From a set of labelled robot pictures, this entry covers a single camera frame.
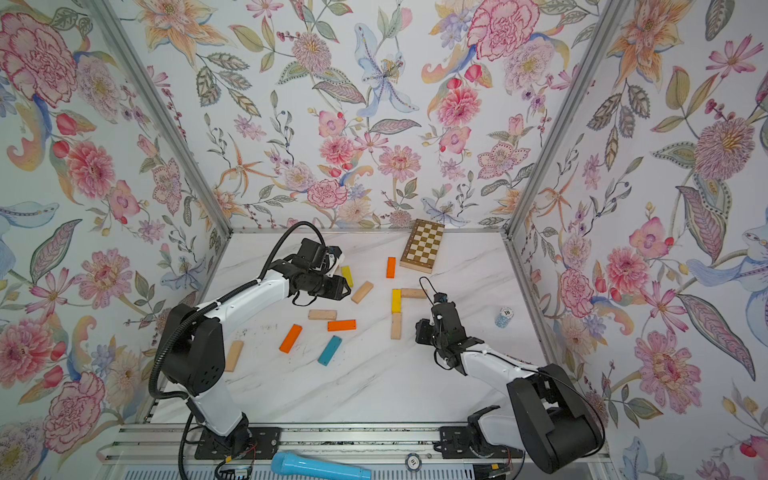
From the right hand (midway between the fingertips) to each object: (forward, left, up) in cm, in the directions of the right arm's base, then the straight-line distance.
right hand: (418, 321), depth 92 cm
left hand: (+6, +21, +9) cm, 23 cm away
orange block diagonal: (-5, +39, -3) cm, 40 cm away
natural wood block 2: (+3, +31, -2) cm, 31 cm away
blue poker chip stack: (+1, -26, +2) cm, 26 cm away
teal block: (-9, +27, -3) cm, 28 cm away
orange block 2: (+1, +24, -5) cm, 25 cm away
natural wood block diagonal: (+12, +18, -2) cm, 22 cm away
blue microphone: (-37, +32, +1) cm, 49 cm away
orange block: (+24, +9, -4) cm, 25 cm away
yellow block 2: (+9, +7, -4) cm, 12 cm away
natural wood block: (0, +7, -4) cm, 8 cm away
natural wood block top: (+12, +1, -3) cm, 12 cm away
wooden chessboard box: (+33, -3, -2) cm, 33 cm away
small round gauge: (-36, +2, -3) cm, 36 cm away
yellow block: (+19, +24, -2) cm, 31 cm away
